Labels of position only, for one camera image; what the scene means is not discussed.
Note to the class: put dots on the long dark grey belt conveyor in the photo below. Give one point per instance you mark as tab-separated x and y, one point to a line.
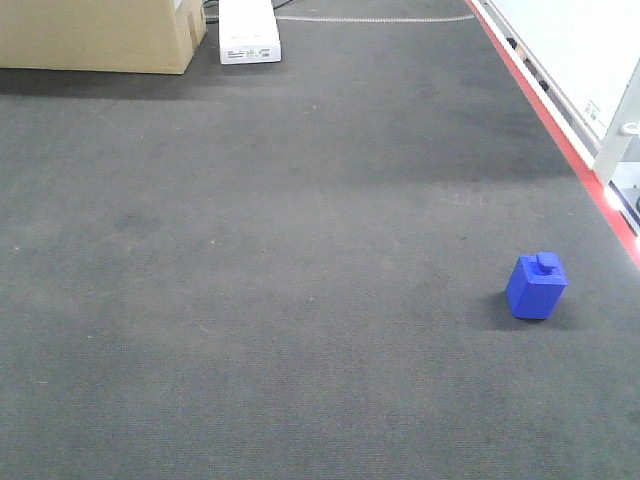
250	250

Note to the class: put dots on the blue plastic box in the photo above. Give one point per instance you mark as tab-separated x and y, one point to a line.
532	297

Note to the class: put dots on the white wheeled robot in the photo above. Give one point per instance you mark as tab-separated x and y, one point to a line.
575	50

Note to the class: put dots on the white carton box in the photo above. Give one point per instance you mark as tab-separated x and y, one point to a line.
249	35

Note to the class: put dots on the brown cardboard box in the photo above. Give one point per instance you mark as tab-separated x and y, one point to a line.
90	30

